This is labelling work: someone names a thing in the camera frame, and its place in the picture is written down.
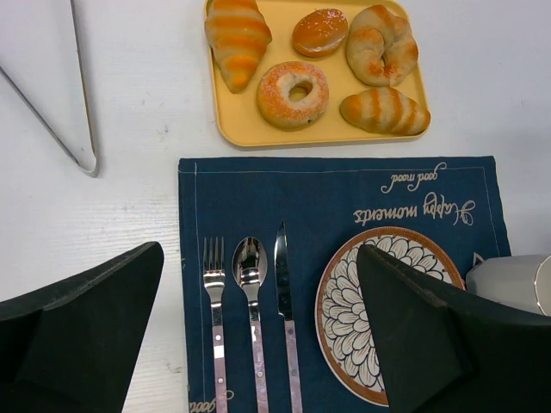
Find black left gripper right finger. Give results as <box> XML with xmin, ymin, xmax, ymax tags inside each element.
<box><xmin>356</xmin><ymin>245</ymin><xmax>550</xmax><ymax>412</ymax></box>

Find sugared ring donut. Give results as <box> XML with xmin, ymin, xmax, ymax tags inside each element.
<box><xmin>257</xmin><ymin>61</ymin><xmax>329</xmax><ymax>130</ymax></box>

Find blue cloth placemat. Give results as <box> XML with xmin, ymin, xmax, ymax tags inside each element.
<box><xmin>178</xmin><ymin>157</ymin><xmax>511</xmax><ymax>412</ymax></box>

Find large orange striped croissant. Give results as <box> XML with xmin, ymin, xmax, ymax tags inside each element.
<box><xmin>204</xmin><ymin>0</ymin><xmax>272</xmax><ymax>94</ymax></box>

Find floral patterned ceramic plate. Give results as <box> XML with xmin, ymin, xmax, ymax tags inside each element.
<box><xmin>315</xmin><ymin>226</ymin><xmax>464</xmax><ymax>408</ymax></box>

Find silver metal tongs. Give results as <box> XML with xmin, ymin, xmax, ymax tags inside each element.
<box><xmin>1</xmin><ymin>1</ymin><xmax>100</xmax><ymax>177</ymax></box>

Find silver spoon pink handle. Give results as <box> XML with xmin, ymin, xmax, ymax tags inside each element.
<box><xmin>232</xmin><ymin>237</ymin><xmax>269</xmax><ymax>412</ymax></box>

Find silver fork pink handle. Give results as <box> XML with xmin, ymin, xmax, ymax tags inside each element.
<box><xmin>203</xmin><ymin>237</ymin><xmax>228</xmax><ymax>413</ymax></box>

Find small striped croissant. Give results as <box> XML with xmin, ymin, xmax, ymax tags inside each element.
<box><xmin>339</xmin><ymin>87</ymin><xmax>430</xmax><ymax>136</ymax></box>

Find silver knife pink handle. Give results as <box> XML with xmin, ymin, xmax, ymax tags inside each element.
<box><xmin>274</xmin><ymin>222</ymin><xmax>303</xmax><ymax>412</ymax></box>

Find white ceramic cup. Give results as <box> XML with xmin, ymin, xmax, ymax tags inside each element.
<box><xmin>466</xmin><ymin>255</ymin><xmax>550</xmax><ymax>317</ymax></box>

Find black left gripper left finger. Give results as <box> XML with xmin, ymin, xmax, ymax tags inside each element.
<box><xmin>1</xmin><ymin>242</ymin><xmax>164</xmax><ymax>412</ymax></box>

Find round glazed bun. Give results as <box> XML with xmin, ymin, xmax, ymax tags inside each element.
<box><xmin>292</xmin><ymin>9</ymin><xmax>348</xmax><ymax>58</ymax></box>

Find yellow plastic tray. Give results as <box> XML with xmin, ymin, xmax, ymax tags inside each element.
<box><xmin>210</xmin><ymin>1</ymin><xmax>406</xmax><ymax>148</ymax></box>

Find curled brown croissant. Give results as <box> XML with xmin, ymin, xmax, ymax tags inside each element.
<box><xmin>345</xmin><ymin>4</ymin><xmax>418</xmax><ymax>87</ymax></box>

